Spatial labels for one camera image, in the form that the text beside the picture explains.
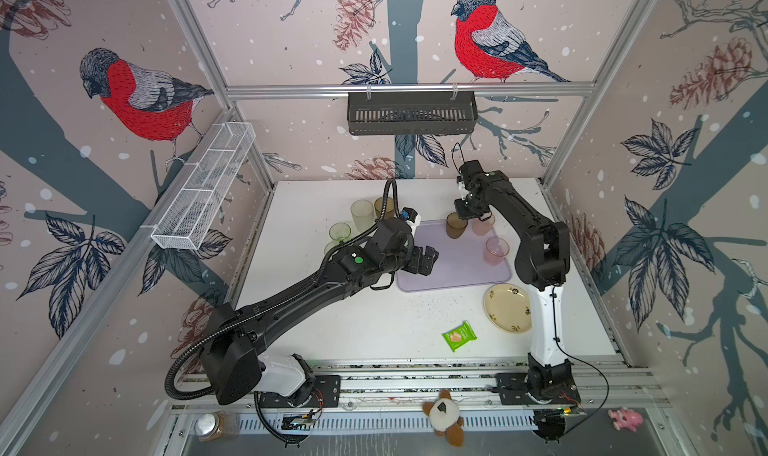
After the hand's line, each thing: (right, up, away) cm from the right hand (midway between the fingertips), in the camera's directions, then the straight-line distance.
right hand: (465, 216), depth 101 cm
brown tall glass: (-3, -3, +3) cm, 5 cm away
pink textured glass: (+6, -4, -1) cm, 7 cm away
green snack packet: (-6, -33, -19) cm, 39 cm away
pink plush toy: (+29, -46, -33) cm, 63 cm away
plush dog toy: (-13, -46, -32) cm, 57 cm away
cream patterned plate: (+9, -27, -14) cm, 32 cm away
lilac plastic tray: (-2, -15, -2) cm, 15 cm away
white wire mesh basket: (-75, +1, -29) cm, 80 cm away
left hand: (-17, -8, -26) cm, 32 cm away
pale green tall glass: (-35, +1, -1) cm, 35 cm away
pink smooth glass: (+9, -12, -3) cm, 15 cm away
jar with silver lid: (-62, -43, -39) cm, 85 cm away
